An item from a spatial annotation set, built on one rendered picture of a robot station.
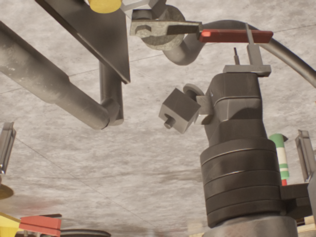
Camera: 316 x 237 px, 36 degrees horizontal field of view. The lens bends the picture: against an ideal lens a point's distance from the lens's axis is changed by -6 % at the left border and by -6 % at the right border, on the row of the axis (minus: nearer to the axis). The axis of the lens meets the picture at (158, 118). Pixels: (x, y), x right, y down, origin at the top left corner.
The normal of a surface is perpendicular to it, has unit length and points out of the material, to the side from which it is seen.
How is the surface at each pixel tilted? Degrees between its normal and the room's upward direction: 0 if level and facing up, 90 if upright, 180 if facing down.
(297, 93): 0
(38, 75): 51
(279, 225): 90
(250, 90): 90
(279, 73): 0
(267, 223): 90
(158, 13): 60
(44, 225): 90
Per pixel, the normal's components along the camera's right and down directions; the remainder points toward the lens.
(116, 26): 0.93, -0.22
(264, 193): 0.31, -0.40
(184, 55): 0.73, 0.49
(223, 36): 0.10, 0.91
